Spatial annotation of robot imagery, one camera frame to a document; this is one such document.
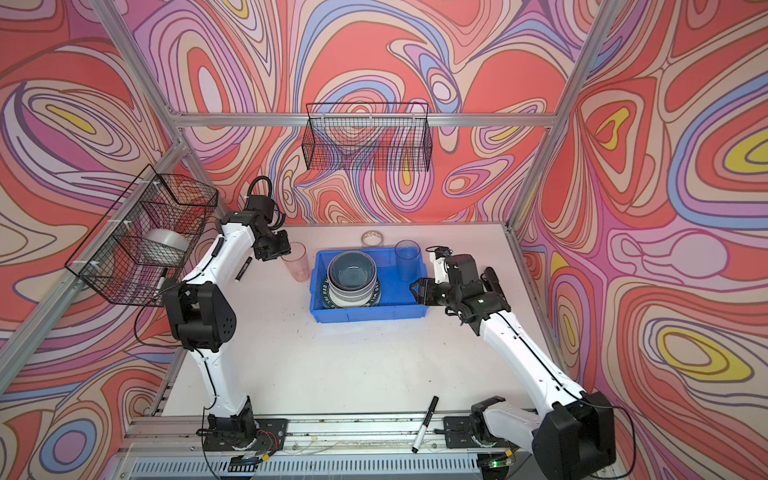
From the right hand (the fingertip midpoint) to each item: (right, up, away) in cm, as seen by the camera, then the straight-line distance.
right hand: (421, 292), depth 80 cm
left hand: (-41, +12, +13) cm, 45 cm away
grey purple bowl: (-20, -2, +6) cm, 21 cm away
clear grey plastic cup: (-2, +11, +18) cm, 21 cm away
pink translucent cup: (-38, +8, +13) cm, 41 cm away
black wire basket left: (-73, +9, -14) cm, 75 cm away
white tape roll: (-63, +13, -10) cm, 65 cm away
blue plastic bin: (-6, -6, +24) cm, 25 cm away
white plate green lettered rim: (-26, -5, +13) cm, 30 cm away
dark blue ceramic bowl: (-21, +5, +15) cm, 26 cm away
